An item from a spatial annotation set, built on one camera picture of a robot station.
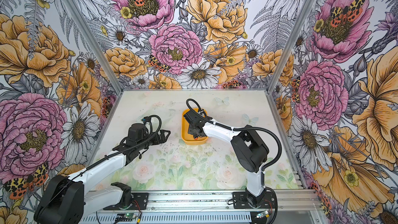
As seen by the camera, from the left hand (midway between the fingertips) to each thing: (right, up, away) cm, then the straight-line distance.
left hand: (164, 137), depth 87 cm
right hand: (+17, +1, +5) cm, 18 cm away
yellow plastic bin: (+13, -2, +4) cm, 13 cm away
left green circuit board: (-13, -32, -16) cm, 39 cm away
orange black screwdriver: (+17, -1, +5) cm, 18 cm away
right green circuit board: (+48, -32, -15) cm, 60 cm away
